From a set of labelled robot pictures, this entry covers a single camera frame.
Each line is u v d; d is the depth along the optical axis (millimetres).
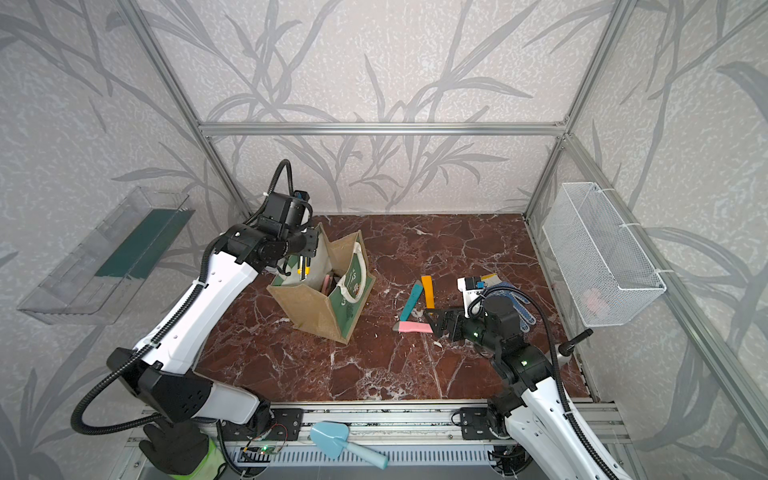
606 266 614
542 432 569
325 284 959
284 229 559
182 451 690
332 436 720
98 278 648
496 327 541
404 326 907
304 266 752
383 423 753
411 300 961
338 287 736
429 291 987
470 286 655
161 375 384
